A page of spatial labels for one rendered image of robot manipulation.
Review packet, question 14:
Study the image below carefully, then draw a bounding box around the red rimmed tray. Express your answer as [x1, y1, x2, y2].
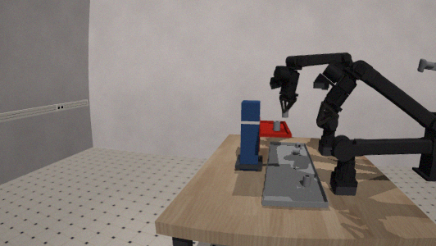
[258, 118, 292, 152]

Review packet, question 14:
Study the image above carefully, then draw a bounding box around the dark blue square post with white band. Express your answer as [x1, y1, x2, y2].
[235, 100, 262, 171]

